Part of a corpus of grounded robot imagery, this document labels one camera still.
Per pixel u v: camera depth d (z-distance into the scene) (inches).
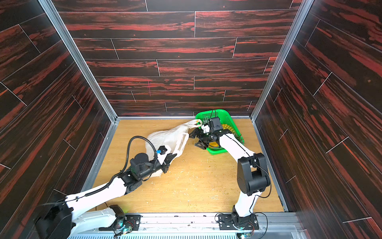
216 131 28.2
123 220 26.3
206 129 33.4
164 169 26.0
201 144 31.9
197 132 31.6
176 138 35.4
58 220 15.8
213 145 29.4
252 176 18.7
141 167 22.9
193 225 29.0
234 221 25.8
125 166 25.8
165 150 24.6
